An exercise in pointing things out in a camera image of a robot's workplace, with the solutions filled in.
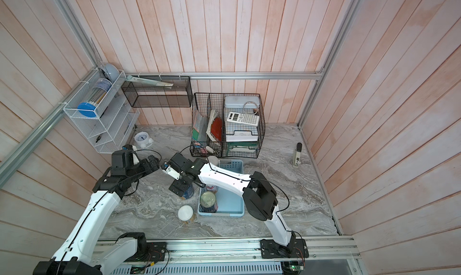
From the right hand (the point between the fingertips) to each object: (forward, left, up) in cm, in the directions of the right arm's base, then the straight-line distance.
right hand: (180, 181), depth 84 cm
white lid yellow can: (-14, -4, -3) cm, 15 cm away
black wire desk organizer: (+28, -22, +10) cm, 37 cm away
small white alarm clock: (+32, +32, -7) cm, 45 cm away
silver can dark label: (-10, -15, +1) cm, 18 cm away
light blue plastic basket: (-7, -24, -10) cm, 27 cm away
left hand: (+3, +12, +8) cm, 15 cm away
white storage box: (+44, -30, +13) cm, 55 cm away
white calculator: (+32, -30, +11) cm, 45 cm away
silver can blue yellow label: (-4, -4, -4) cm, 7 cm away
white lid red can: (-3, -15, -2) cm, 16 cm away
